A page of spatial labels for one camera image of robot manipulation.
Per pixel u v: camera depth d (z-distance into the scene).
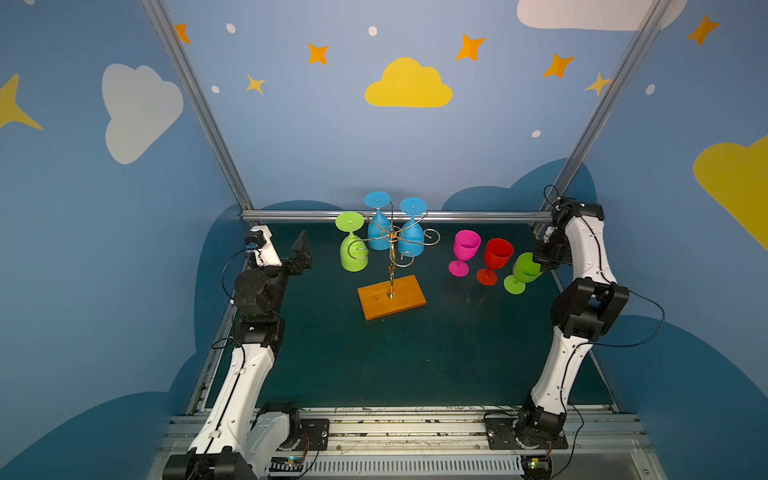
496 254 0.93
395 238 0.76
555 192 1.11
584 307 0.57
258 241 0.57
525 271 0.90
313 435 0.73
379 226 0.86
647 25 0.72
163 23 0.70
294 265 0.64
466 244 0.96
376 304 0.98
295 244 0.65
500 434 0.75
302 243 0.65
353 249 0.85
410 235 0.85
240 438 0.43
